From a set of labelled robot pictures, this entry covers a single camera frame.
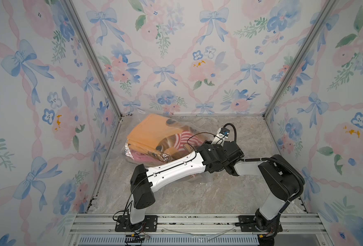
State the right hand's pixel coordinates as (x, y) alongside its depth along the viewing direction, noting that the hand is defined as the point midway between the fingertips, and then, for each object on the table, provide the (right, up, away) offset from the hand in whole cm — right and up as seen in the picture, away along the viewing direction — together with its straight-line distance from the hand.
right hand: (196, 149), depth 88 cm
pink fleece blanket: (-31, -4, -5) cm, 32 cm away
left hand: (+5, +4, -15) cm, 17 cm away
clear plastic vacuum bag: (+1, -12, -16) cm, 20 cm away
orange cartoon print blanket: (-22, +9, -4) cm, 24 cm away
